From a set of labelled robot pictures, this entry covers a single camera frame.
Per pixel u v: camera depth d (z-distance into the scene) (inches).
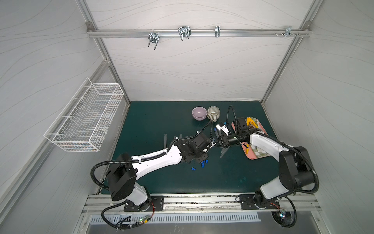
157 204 28.8
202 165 33.8
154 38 31.5
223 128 31.6
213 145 27.5
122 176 16.3
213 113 41.6
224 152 36.3
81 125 26.6
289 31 30.1
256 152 35.3
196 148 23.6
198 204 29.2
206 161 34.6
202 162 27.7
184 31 30.1
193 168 33.1
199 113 43.1
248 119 41.1
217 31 30.9
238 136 28.2
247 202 28.8
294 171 17.5
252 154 35.7
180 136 38.8
